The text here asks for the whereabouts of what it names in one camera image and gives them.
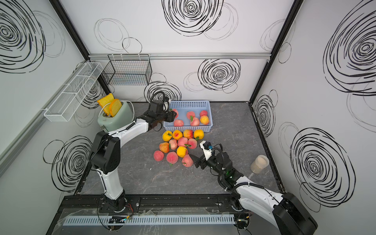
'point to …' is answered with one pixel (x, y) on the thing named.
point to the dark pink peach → (158, 155)
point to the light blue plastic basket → (183, 106)
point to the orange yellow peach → (204, 120)
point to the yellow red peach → (177, 134)
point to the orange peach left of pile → (164, 147)
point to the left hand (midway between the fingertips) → (171, 112)
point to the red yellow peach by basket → (188, 133)
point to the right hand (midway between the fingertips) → (195, 151)
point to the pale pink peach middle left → (173, 143)
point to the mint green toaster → (124, 116)
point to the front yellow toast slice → (114, 106)
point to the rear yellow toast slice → (105, 102)
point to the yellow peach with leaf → (167, 135)
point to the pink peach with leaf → (193, 142)
